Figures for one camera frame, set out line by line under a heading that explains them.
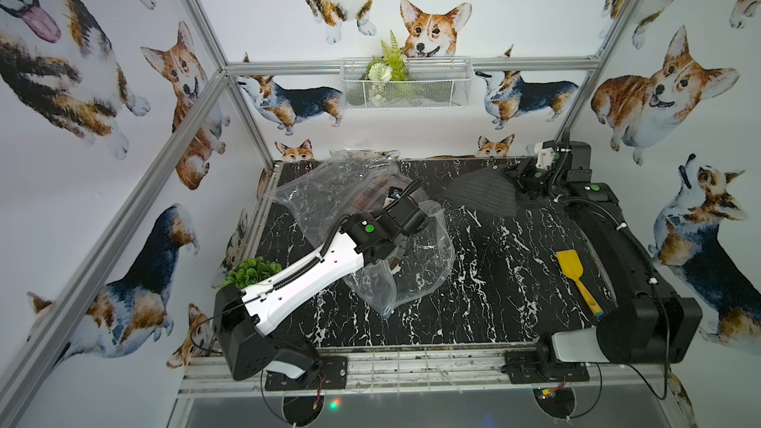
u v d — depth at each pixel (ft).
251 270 2.40
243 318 1.30
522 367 2.41
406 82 2.89
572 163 1.93
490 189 2.57
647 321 1.37
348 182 3.72
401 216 1.80
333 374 2.41
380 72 2.74
